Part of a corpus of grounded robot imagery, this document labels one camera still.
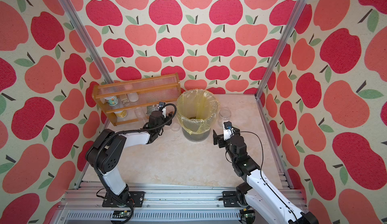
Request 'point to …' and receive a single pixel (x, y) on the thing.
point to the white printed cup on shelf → (112, 100)
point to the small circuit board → (121, 214)
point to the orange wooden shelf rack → (151, 90)
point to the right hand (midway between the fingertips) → (224, 131)
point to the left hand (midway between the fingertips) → (169, 113)
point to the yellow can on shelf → (122, 114)
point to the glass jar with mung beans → (224, 115)
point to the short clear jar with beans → (140, 114)
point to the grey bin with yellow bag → (196, 110)
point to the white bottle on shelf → (133, 97)
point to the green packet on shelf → (149, 110)
